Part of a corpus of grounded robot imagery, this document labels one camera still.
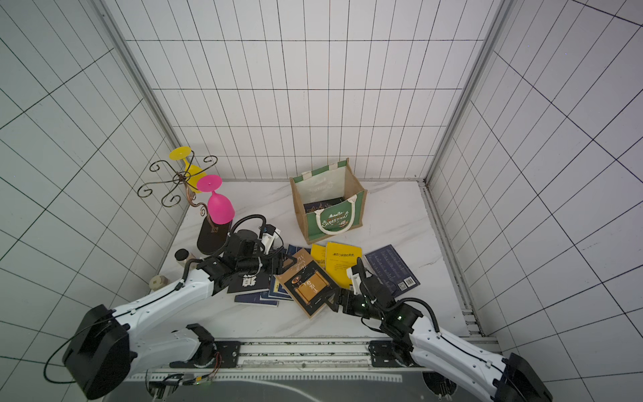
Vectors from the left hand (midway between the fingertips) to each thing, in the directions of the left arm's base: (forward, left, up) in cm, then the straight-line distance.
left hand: (286, 264), depth 80 cm
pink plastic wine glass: (+14, +22, +10) cm, 28 cm away
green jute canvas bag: (+36, -15, +3) cm, 39 cm away
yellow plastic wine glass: (+22, +31, +19) cm, 43 cm away
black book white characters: (-3, +11, -7) cm, 13 cm away
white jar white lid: (-6, +40, -1) cm, 41 cm away
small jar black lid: (+3, +37, -2) cm, 37 cm away
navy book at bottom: (-8, +11, -9) cm, 17 cm away
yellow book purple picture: (+8, -10, -9) cm, 16 cm away
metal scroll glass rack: (+15, +33, -11) cm, 38 cm away
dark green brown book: (-5, -7, -6) cm, 10 cm away
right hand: (-8, -14, -5) cm, 17 cm away
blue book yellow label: (-7, +4, -7) cm, 10 cm away
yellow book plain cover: (+6, -18, -8) cm, 20 cm away
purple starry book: (+32, -11, -8) cm, 35 cm away
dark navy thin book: (+4, -36, -10) cm, 38 cm away
